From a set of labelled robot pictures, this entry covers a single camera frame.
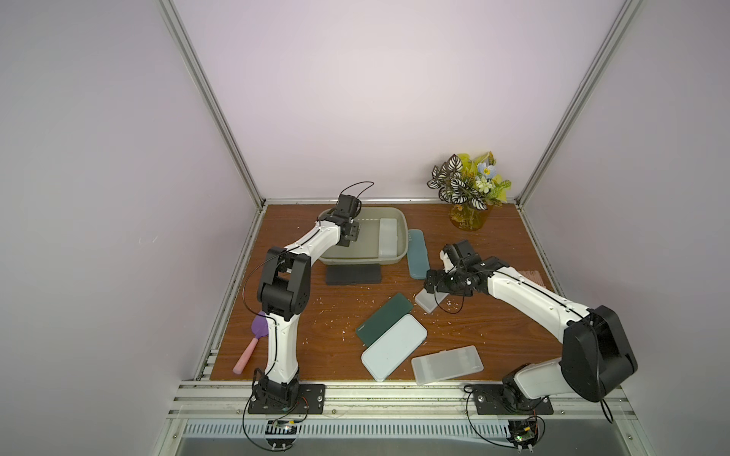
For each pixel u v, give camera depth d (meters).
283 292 0.54
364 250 1.10
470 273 0.64
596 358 0.42
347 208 0.80
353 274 0.99
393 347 0.82
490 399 0.73
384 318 0.87
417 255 1.02
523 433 0.70
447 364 0.78
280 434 0.72
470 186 0.92
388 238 1.08
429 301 0.91
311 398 0.74
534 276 0.97
